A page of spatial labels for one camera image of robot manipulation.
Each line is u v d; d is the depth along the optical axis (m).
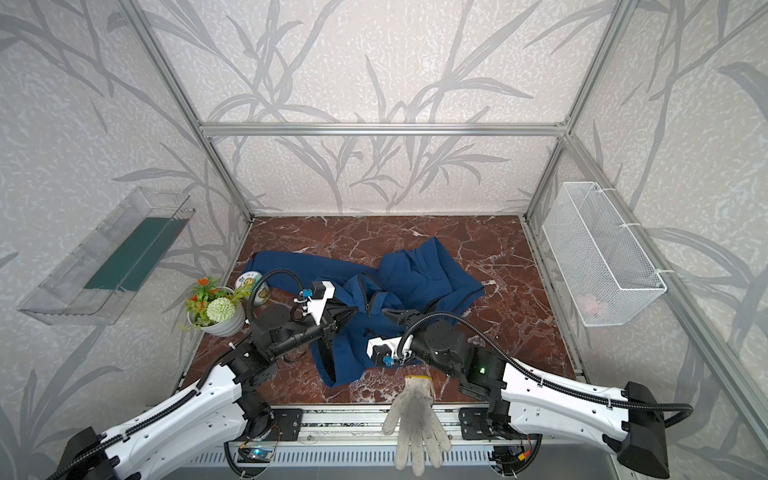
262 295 0.94
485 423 0.74
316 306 0.62
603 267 0.62
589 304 0.72
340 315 0.68
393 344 0.56
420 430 0.72
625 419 0.42
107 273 0.65
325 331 0.62
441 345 0.50
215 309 0.77
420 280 0.93
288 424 0.74
